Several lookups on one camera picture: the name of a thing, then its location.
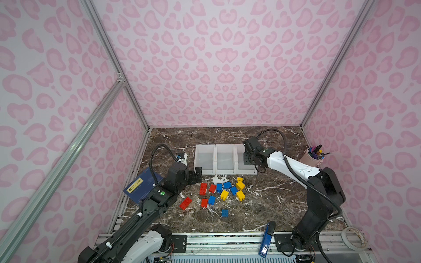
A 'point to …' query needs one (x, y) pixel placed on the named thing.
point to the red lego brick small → (212, 188)
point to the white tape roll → (345, 240)
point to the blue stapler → (269, 232)
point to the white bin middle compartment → (225, 161)
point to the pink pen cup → (313, 156)
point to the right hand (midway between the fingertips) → (249, 157)
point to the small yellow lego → (239, 180)
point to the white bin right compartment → (240, 167)
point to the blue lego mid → (211, 200)
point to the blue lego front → (225, 212)
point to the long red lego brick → (185, 203)
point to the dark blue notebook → (140, 187)
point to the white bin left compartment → (205, 158)
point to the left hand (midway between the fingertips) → (194, 166)
